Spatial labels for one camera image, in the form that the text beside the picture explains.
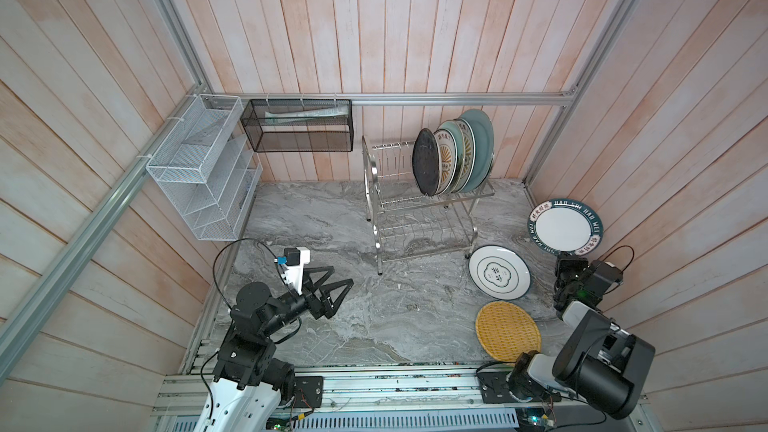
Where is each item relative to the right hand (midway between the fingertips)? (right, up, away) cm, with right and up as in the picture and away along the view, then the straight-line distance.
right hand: (562, 246), depth 86 cm
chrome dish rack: (-44, +6, +24) cm, 51 cm away
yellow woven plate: (-17, -24, -2) cm, 30 cm away
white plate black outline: (-15, -10, +10) cm, 20 cm away
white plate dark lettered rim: (+4, +6, +4) cm, 8 cm away
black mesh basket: (-82, +41, +18) cm, 94 cm away
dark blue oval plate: (-40, +25, 0) cm, 47 cm away
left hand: (-62, -6, -20) cm, 65 cm away
